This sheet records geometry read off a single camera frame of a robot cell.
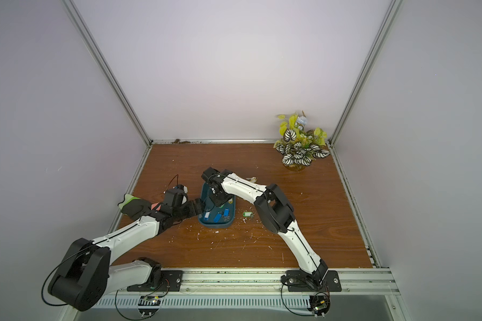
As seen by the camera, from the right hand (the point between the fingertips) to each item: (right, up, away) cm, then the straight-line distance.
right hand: (220, 196), depth 95 cm
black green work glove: (-41, -4, -1) cm, 42 cm away
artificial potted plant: (+37, +24, -7) cm, 45 cm away
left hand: (-8, -3, -6) cm, 10 cm away
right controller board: (+40, -35, -24) cm, 58 cm away
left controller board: (-23, -34, -23) cm, 47 cm away
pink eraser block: (-31, -4, -2) cm, 32 cm away
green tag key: (+14, -7, -4) cm, 16 cm away
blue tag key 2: (+4, -8, -5) cm, 10 cm away
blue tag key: (-1, -9, -5) cm, 10 cm away
